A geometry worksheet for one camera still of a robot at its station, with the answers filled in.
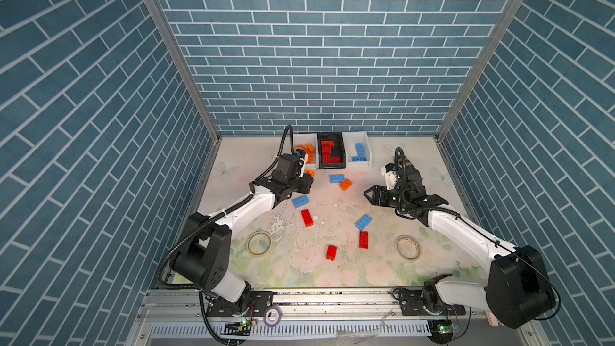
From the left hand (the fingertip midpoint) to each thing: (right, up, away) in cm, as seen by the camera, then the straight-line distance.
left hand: (315, 179), depth 88 cm
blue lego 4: (+18, -17, +2) cm, 25 cm away
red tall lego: (-3, -15, +3) cm, 16 cm away
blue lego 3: (-6, -10, +8) cm, 14 cm away
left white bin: (-7, +18, +31) cm, 36 cm away
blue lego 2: (+9, -1, +17) cm, 19 cm away
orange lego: (-2, +3, +1) cm, 3 cm away
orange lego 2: (+13, -3, +13) cm, 19 cm away
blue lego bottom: (+20, +8, +20) cm, 29 cm away
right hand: (+21, -5, -3) cm, 21 cm away
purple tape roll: (-11, -39, -16) cm, 44 cm away
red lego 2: (+18, -22, -2) cm, 28 cm away
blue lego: (+22, +11, +27) cm, 36 cm away
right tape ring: (+34, -25, -2) cm, 42 cm away
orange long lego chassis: (-3, +12, +25) cm, 28 cm away
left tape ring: (-21, -23, -2) cm, 31 cm away
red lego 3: (+6, -25, -6) cm, 26 cm away
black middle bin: (+10, +11, +29) cm, 33 cm away
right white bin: (+17, +17, +31) cm, 39 cm away
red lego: (+5, +13, +27) cm, 30 cm away
